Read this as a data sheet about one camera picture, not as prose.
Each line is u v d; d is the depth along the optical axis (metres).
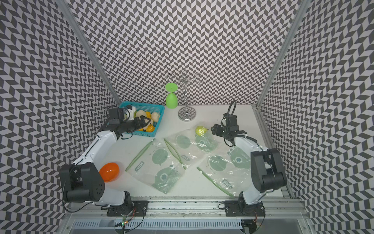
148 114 1.08
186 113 1.12
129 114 0.72
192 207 0.74
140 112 1.03
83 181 0.42
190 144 0.96
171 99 0.90
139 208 0.72
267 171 0.45
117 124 0.65
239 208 0.72
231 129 0.71
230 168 0.87
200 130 0.96
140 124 0.76
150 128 0.96
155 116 1.06
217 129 0.82
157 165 0.88
